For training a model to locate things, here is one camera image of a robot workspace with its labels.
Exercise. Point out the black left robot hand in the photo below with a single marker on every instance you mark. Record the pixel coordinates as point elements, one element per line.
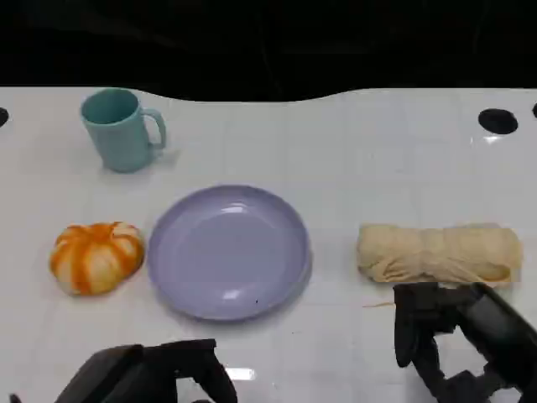
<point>138,373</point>

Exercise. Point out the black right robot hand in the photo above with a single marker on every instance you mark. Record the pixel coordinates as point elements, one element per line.
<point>491,336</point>

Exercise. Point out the orange and white bread roll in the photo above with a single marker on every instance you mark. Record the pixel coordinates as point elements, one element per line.
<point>96,258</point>

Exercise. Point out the pale green mug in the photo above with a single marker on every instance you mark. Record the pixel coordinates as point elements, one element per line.
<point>119,134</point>

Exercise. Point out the lilac plate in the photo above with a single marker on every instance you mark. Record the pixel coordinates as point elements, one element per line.
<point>228,252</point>

